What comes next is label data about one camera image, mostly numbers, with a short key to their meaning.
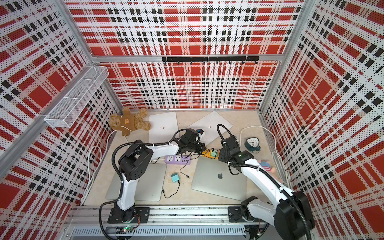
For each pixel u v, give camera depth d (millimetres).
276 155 983
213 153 883
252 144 958
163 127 1103
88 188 825
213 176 867
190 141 790
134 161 531
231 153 626
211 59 896
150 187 840
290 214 386
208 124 1124
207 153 929
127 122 1043
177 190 821
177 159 907
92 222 731
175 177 846
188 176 865
